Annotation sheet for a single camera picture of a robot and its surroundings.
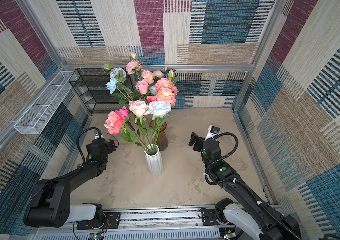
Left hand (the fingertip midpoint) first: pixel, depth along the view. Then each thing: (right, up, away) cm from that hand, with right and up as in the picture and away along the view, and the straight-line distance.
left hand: (101, 139), depth 89 cm
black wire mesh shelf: (-9, +33, +22) cm, 41 cm away
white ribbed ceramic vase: (+33, -8, -16) cm, 38 cm away
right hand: (+56, +2, -11) cm, 57 cm away
